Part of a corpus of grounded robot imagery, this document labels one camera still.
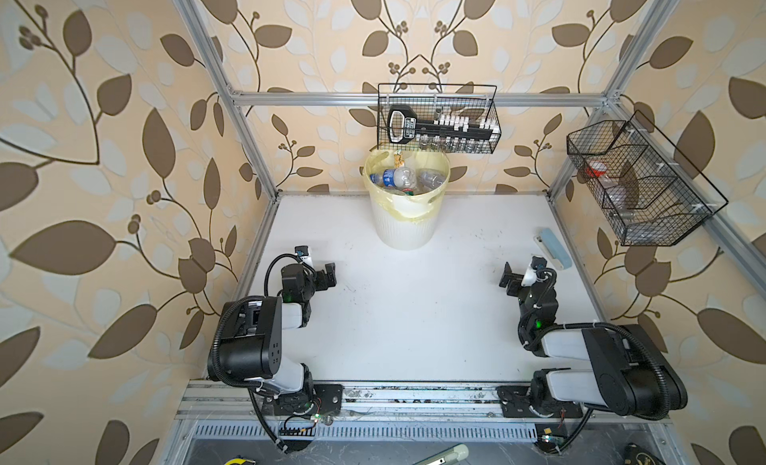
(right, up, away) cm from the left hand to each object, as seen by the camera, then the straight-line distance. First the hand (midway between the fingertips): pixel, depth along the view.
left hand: (313, 263), depth 94 cm
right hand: (+65, -1, -5) cm, 65 cm away
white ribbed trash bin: (+29, +9, +10) cm, 32 cm away
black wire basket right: (+89, +20, -21) cm, 94 cm away
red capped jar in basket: (+81, +28, -13) cm, 87 cm away
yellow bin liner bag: (+32, +17, -10) cm, 38 cm away
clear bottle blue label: (+27, +27, -5) cm, 38 cm away
